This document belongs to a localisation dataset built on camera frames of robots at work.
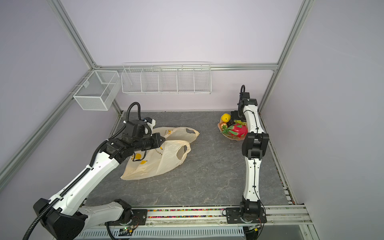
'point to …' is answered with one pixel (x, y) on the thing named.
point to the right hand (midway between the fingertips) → (241, 120)
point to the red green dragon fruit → (237, 130)
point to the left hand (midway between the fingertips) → (165, 141)
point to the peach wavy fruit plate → (229, 136)
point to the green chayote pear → (240, 121)
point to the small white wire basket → (100, 91)
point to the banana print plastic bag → (153, 162)
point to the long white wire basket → (191, 78)
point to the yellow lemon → (225, 117)
